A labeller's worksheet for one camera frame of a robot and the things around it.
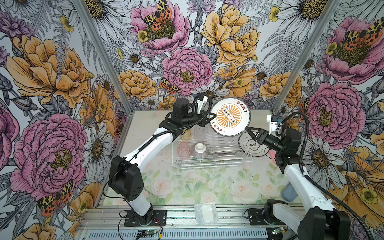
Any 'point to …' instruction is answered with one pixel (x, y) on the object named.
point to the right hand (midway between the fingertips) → (246, 133)
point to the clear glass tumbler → (199, 133)
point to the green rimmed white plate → (249, 146)
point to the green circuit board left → (147, 231)
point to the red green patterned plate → (226, 149)
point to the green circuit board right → (277, 230)
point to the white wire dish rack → (212, 141)
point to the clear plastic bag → (206, 213)
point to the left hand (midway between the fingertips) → (215, 119)
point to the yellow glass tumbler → (186, 136)
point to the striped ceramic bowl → (200, 151)
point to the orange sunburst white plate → (230, 117)
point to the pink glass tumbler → (184, 151)
